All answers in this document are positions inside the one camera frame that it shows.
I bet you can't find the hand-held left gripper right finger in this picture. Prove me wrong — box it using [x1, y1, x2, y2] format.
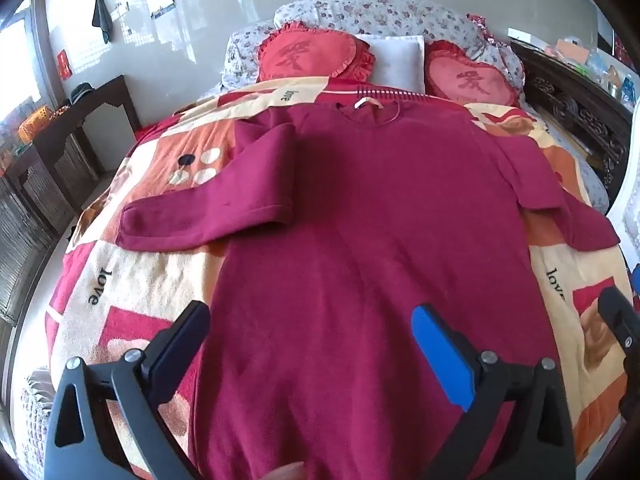
[410, 303, 578, 480]

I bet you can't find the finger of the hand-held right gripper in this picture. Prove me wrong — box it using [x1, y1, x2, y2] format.
[597, 287, 640, 361]

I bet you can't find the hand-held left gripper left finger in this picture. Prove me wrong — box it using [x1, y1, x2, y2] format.
[44, 301, 212, 480]

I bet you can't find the maroon knit sweater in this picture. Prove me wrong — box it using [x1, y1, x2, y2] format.
[117, 99, 621, 480]

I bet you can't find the person's left hand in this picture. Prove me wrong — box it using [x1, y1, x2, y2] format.
[260, 462, 307, 480]

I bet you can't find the printed orange and red blanket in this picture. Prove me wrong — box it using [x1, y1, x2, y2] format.
[20, 76, 636, 480]

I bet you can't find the floral bed sheet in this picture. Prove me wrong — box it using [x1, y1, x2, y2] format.
[522, 100, 611, 213]

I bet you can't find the white lace bed skirt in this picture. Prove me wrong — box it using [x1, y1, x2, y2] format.
[19, 366, 68, 466]

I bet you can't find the dark carved wooden headboard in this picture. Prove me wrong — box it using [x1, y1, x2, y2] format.
[510, 40, 633, 191]

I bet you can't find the dark wooden cabinet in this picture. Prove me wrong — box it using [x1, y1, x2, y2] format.
[0, 75, 143, 322]

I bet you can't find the pile of assorted clutter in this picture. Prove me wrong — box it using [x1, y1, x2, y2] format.
[545, 35, 640, 107]

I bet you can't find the orange basket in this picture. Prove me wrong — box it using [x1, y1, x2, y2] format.
[17, 104, 54, 144]

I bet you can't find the black hat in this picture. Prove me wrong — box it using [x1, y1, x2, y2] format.
[69, 82, 97, 104]

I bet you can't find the red heart-shaped frilled pillow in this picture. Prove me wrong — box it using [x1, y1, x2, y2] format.
[257, 21, 377, 83]
[424, 40, 521, 108]

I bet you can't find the white pillow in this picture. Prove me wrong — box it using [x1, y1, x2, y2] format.
[357, 35, 426, 95]

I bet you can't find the red patterned cloth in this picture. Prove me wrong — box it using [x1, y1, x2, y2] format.
[466, 12, 497, 45]

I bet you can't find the window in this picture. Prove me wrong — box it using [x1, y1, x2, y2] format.
[0, 0, 57, 127]

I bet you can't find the black hanging cloth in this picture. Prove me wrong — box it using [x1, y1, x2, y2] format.
[91, 0, 115, 44]

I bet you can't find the floral quilt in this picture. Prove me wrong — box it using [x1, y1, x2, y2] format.
[222, 0, 526, 106]

